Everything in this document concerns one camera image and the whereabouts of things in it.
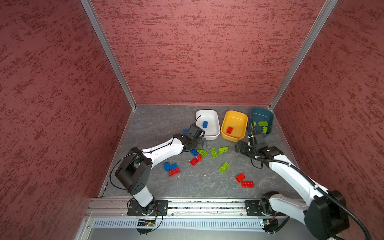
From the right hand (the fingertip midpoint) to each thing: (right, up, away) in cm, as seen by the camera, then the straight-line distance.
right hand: (240, 150), depth 85 cm
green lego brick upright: (-15, -3, +8) cm, 17 cm away
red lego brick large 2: (+3, -18, -4) cm, 19 cm away
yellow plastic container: (+2, +14, +22) cm, 26 cm away
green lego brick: (+23, +15, +22) cm, 36 cm away
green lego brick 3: (-9, -1, +9) cm, 13 cm away
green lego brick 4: (-9, -11, +3) cm, 14 cm away
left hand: (-25, +2, +4) cm, 25 cm away
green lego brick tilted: (-22, -3, +10) cm, 24 cm away
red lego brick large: (-39, -13, +1) cm, 41 cm away
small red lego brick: (-2, +11, +18) cm, 21 cm away
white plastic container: (-17, +17, +24) cm, 34 cm away
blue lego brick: (-20, +14, +22) cm, 33 cm away
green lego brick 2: (+23, +11, +19) cm, 32 cm away
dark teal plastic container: (+27, +22, +31) cm, 47 cm away
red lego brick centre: (-27, -8, +5) cm, 29 cm away
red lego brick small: (0, -15, -1) cm, 16 cm away
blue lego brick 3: (-44, -10, +4) cm, 45 cm away
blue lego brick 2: (-27, -3, +10) cm, 29 cm away
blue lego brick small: (-40, -10, +3) cm, 41 cm away
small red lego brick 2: (-24, -6, +7) cm, 25 cm away
